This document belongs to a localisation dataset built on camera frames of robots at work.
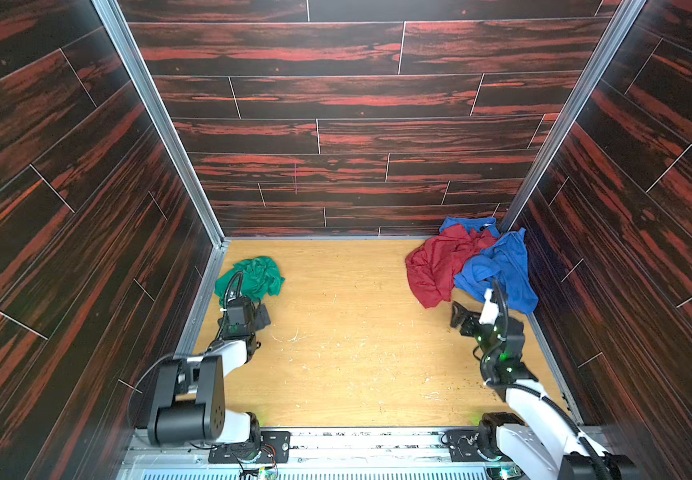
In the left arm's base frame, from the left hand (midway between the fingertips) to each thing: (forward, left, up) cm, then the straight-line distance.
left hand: (248, 311), depth 94 cm
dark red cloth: (+20, -62, -2) cm, 65 cm away
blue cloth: (+23, -89, 0) cm, 92 cm away
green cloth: (+13, -1, +1) cm, 13 cm away
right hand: (-3, -69, +10) cm, 70 cm away
